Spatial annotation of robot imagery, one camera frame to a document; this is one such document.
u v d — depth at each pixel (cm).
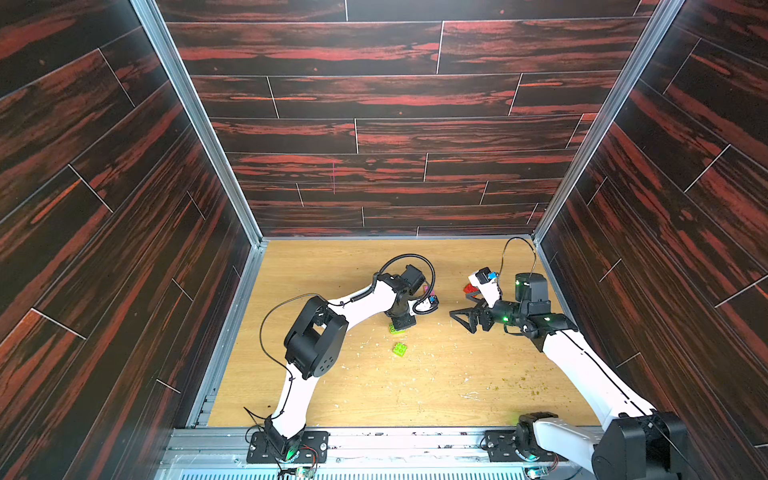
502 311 69
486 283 69
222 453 73
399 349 89
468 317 70
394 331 89
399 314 80
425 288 80
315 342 53
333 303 55
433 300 84
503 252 118
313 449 72
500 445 74
